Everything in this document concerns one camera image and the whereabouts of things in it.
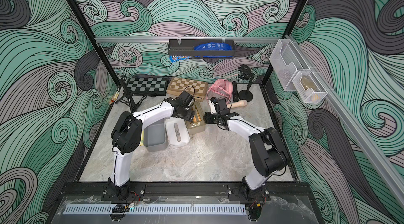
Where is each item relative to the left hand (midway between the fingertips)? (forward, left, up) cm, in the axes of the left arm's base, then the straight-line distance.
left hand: (188, 114), depth 95 cm
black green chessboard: (+26, +25, -3) cm, 36 cm away
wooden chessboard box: (+24, -6, -3) cm, 25 cm away
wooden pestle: (+11, -36, -3) cm, 38 cm away
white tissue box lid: (-10, +6, -6) cm, 13 cm away
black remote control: (+22, -33, -4) cm, 40 cm away
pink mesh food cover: (+22, -23, 0) cm, 31 cm away
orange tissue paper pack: (-2, -7, -1) cm, 7 cm away
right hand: (-3, -13, 0) cm, 13 cm away
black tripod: (+10, +35, +2) cm, 37 cm away
